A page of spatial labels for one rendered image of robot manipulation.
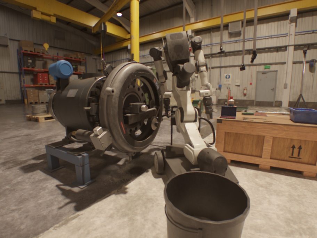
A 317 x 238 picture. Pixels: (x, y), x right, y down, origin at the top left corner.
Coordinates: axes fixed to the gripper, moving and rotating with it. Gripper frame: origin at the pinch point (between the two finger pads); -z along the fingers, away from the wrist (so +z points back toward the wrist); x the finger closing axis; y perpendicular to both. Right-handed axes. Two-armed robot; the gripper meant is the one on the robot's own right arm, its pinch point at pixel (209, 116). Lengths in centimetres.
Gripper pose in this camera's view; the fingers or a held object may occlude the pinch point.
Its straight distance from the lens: 156.4
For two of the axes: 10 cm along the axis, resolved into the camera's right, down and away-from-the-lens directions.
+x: 0.8, 0.9, 9.9
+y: -9.9, 1.2, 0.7
